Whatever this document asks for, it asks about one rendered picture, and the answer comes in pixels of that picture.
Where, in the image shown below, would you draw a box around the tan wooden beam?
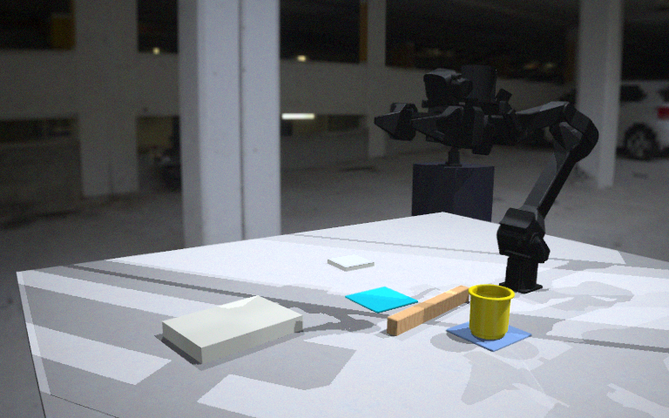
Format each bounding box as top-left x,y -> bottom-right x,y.
387,286 -> 469,336

